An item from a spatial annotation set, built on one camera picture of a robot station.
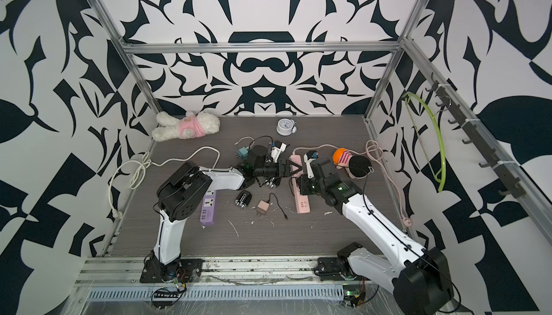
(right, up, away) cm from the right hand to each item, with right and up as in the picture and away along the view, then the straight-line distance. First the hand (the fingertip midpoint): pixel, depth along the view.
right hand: (300, 176), depth 82 cm
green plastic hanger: (+43, +3, -11) cm, 44 cm away
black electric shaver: (-10, -4, +11) cm, 16 cm away
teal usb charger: (-25, +8, +20) cm, 33 cm away
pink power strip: (+1, -9, -1) cm, 9 cm away
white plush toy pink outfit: (-51, +20, +23) cm, 60 cm away
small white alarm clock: (-4, +20, +30) cm, 36 cm away
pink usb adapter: (-14, -13, +5) cm, 20 cm away
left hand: (0, +4, +6) cm, 7 cm away
